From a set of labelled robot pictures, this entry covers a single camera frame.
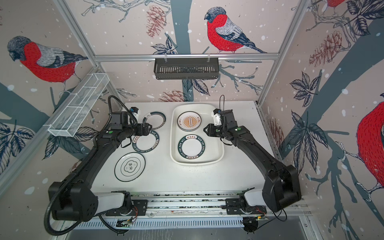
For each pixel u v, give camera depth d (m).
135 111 0.73
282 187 0.41
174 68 1.07
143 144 0.95
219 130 0.70
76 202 0.41
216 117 0.76
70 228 0.41
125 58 0.92
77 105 0.78
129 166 0.88
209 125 0.76
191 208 0.75
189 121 1.07
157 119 1.11
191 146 0.95
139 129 0.74
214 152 0.92
